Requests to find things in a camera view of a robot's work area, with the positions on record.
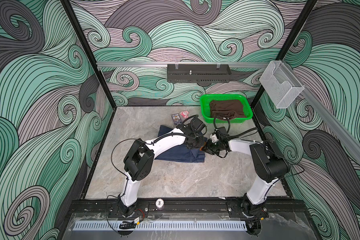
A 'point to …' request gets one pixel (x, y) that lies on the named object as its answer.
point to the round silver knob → (159, 203)
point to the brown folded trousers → (226, 110)
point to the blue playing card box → (176, 119)
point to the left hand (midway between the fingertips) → (203, 145)
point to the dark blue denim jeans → (181, 153)
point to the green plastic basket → (205, 101)
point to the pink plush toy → (184, 113)
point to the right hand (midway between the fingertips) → (202, 149)
